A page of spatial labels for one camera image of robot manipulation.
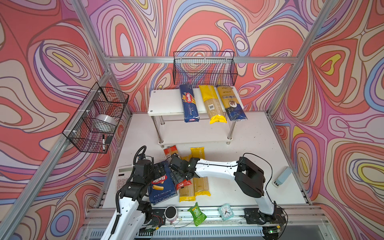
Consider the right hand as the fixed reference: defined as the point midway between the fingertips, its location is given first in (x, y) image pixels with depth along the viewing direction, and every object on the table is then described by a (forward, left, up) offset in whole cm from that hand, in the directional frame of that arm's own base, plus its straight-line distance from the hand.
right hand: (182, 176), depth 86 cm
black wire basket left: (+15, +42, +30) cm, 54 cm away
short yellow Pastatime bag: (-10, -4, +1) cm, 11 cm away
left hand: (+3, +12, +8) cm, 15 cm away
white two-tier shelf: (+22, +6, +33) cm, 40 cm away
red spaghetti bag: (+16, +8, +2) cm, 18 cm away
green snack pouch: (-21, -9, -1) cm, 22 cm away
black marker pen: (+8, +37, +25) cm, 45 cm away
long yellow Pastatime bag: (-6, -11, 0) cm, 13 cm away
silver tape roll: (+14, +34, +33) cm, 50 cm away
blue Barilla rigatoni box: (-8, +9, +6) cm, 13 cm away
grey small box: (-3, -57, +2) cm, 57 cm away
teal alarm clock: (-19, -23, +1) cm, 30 cm away
